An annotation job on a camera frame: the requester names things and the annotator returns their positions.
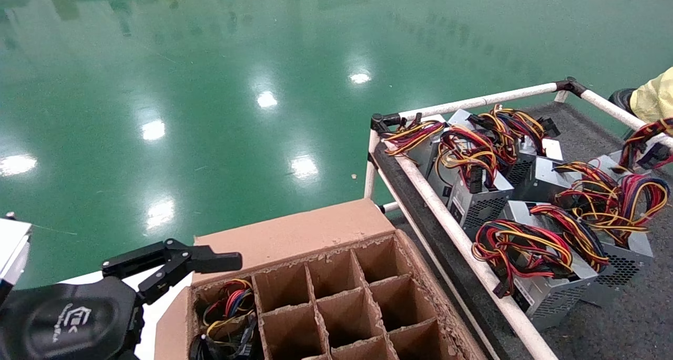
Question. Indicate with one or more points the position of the black rounded object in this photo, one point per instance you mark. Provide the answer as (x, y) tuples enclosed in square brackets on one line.
[(622, 100)]

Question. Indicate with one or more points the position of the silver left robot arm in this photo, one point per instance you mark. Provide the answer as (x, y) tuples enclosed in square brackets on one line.
[(13, 249)]

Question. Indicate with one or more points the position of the brown cardboard box with dividers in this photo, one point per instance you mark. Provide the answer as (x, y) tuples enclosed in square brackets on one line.
[(294, 234)]

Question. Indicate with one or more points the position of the white pipe cart frame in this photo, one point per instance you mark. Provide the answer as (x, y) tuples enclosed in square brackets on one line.
[(427, 194)]

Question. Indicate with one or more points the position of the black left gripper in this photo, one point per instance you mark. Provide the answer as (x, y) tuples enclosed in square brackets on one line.
[(68, 323)]

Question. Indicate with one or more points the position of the grey felt mat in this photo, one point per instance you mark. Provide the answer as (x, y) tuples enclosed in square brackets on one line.
[(589, 134)]

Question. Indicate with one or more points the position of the person in yellow coat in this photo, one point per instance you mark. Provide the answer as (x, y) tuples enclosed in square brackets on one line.
[(657, 97)]

